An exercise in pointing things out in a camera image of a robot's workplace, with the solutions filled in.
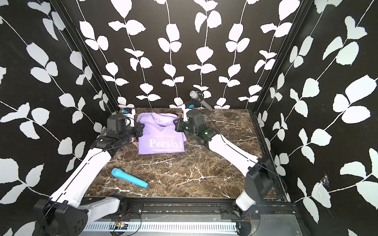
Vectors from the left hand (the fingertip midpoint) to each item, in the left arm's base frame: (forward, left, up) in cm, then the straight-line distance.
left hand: (143, 122), depth 78 cm
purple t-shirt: (-4, -8, -8) cm, 12 cm away
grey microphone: (+22, -29, 0) cm, 36 cm away
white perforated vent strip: (-45, -11, -27) cm, 53 cm away
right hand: (0, -16, +3) cm, 16 cm away
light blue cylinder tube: (-19, +17, -23) cm, 34 cm away
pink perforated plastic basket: (-1, +9, -17) cm, 19 cm away
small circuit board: (-43, +11, -26) cm, 52 cm away
